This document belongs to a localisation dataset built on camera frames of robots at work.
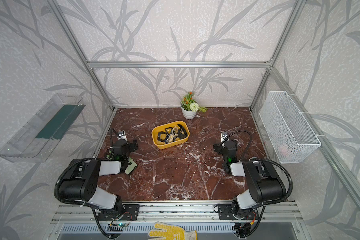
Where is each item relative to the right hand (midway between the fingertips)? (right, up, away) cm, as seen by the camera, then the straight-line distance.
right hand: (224, 138), depth 94 cm
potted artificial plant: (-22, +21, +8) cm, 31 cm away
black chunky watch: (-28, +2, +5) cm, 29 cm away
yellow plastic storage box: (-40, -4, 0) cm, 40 cm away
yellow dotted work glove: (-30, -40, -26) cm, 56 cm away
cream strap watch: (-32, +4, +9) cm, 34 cm away
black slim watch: (-37, +5, +9) cm, 38 cm away
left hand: (-62, 0, 0) cm, 62 cm away
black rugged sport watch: (-43, +1, +6) cm, 44 cm away
